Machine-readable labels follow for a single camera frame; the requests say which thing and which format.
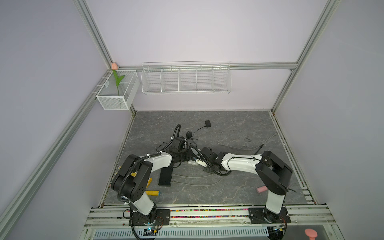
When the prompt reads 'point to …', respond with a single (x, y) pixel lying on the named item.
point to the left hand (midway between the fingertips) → (192, 156)
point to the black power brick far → (207, 123)
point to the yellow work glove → (149, 181)
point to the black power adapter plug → (189, 135)
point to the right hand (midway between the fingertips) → (208, 162)
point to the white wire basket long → (186, 77)
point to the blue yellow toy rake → (154, 193)
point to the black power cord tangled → (192, 137)
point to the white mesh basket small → (122, 98)
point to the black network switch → (166, 176)
